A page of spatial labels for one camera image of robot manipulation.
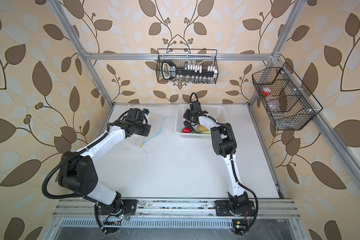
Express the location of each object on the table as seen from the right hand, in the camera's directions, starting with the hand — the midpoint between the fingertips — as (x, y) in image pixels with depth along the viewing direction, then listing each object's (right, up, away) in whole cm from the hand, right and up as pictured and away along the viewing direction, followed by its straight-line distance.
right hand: (187, 115), depth 109 cm
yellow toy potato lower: (+10, -9, -10) cm, 16 cm away
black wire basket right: (+51, +4, -35) cm, 62 cm away
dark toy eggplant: (0, -6, -5) cm, 8 cm away
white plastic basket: (+22, +3, 0) cm, 22 cm away
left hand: (-23, -7, -20) cm, 32 cm away
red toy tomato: (-1, -10, -10) cm, 14 cm away
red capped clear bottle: (+43, +12, -28) cm, 53 cm away
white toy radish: (+13, -11, -10) cm, 19 cm away
